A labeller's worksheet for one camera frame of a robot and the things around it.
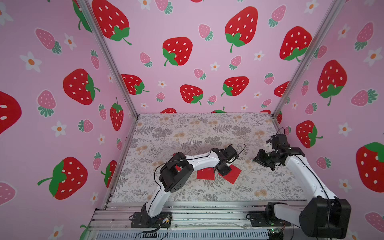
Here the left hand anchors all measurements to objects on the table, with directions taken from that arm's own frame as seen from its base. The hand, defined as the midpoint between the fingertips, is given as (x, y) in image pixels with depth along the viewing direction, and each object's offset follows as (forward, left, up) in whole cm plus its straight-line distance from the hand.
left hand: (226, 170), depth 91 cm
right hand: (+2, -17, +12) cm, 20 cm away
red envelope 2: (-3, -3, 0) cm, 5 cm away
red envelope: (-3, +11, +2) cm, 12 cm away
